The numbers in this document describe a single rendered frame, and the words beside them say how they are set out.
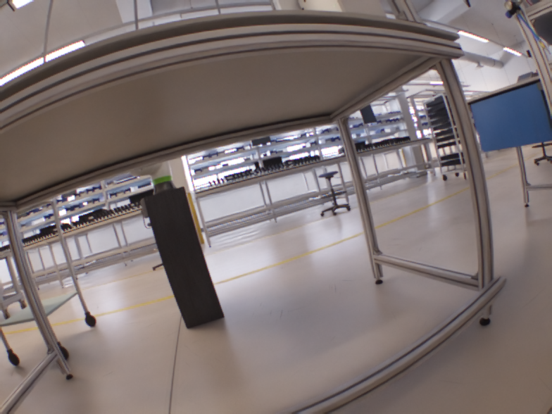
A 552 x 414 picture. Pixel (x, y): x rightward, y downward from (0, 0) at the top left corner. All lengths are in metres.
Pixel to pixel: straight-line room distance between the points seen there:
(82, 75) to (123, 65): 0.08
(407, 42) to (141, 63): 0.59
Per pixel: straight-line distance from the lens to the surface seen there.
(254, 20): 0.56
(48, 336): 1.59
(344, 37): 0.61
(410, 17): 0.81
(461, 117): 0.90
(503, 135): 1.98
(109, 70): 0.51
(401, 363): 0.71
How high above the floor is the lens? 0.66
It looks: 4 degrees down
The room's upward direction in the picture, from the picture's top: 15 degrees counter-clockwise
